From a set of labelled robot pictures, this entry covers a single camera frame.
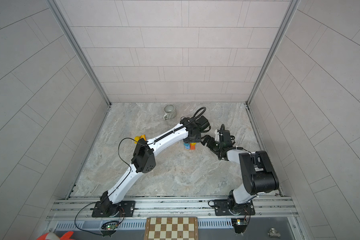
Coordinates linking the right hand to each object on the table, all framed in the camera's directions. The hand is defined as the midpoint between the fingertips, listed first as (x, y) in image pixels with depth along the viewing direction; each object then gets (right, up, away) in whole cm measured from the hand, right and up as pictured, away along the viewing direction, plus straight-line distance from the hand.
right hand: (203, 142), depth 92 cm
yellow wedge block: (-43, +2, +5) cm, 44 cm away
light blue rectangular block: (-10, -2, -1) cm, 11 cm away
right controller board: (+14, -33, -24) cm, 43 cm away
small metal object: (+27, -34, -29) cm, 52 cm away
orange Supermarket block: (-39, +3, +4) cm, 39 cm away
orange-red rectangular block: (-7, -3, -2) cm, 8 cm away
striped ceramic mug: (-22, +19, +10) cm, 31 cm away
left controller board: (-45, -33, -28) cm, 62 cm away
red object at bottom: (-61, -34, -31) cm, 76 cm away
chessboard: (-17, -32, -28) cm, 46 cm away
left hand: (-3, +3, -2) cm, 4 cm away
